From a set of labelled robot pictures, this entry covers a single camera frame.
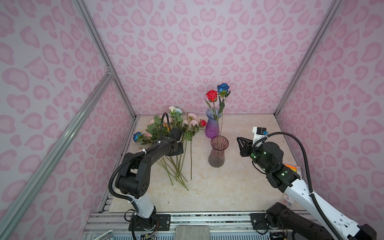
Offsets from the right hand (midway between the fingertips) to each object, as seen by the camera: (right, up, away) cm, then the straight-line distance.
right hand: (238, 137), depth 71 cm
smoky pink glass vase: (-7, -4, +12) cm, 15 cm away
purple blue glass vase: (-10, +5, +26) cm, 28 cm away
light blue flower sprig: (-34, +14, +35) cm, 51 cm away
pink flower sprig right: (-25, +7, +38) cm, 46 cm away
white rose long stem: (-37, +17, +32) cm, 52 cm away
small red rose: (-16, +8, +39) cm, 43 cm away
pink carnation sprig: (-50, +10, +39) cm, 64 cm away
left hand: (-31, -8, +23) cm, 40 cm away
